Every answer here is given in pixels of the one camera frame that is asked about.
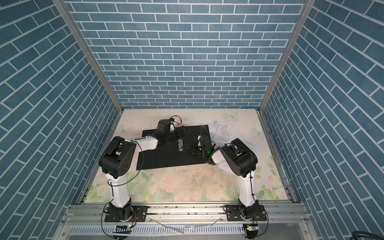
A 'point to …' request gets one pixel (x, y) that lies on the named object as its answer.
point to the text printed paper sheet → (224, 166)
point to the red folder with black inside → (177, 153)
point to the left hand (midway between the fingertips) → (187, 132)
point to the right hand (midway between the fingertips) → (185, 147)
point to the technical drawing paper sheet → (222, 133)
